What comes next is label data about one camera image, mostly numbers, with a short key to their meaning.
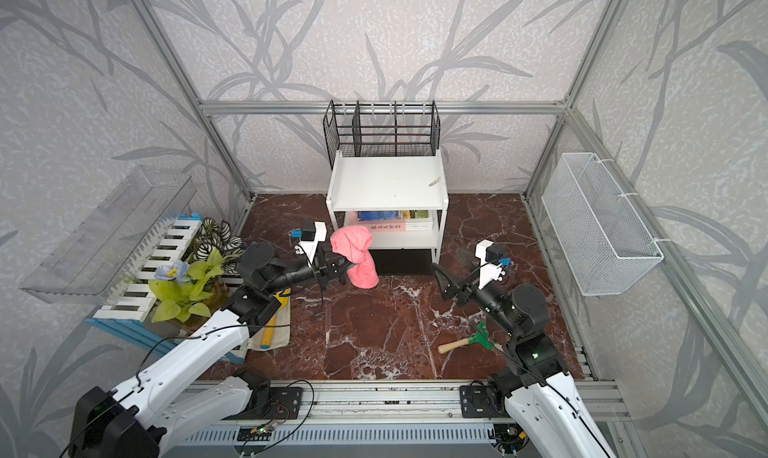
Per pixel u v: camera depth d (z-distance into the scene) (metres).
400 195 0.75
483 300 0.57
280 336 0.83
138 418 0.39
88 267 0.63
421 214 0.85
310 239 0.57
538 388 0.48
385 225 0.86
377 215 0.85
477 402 0.73
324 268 0.58
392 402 0.75
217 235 0.74
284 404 0.74
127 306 0.63
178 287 0.69
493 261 0.53
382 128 1.02
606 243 0.61
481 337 0.86
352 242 0.61
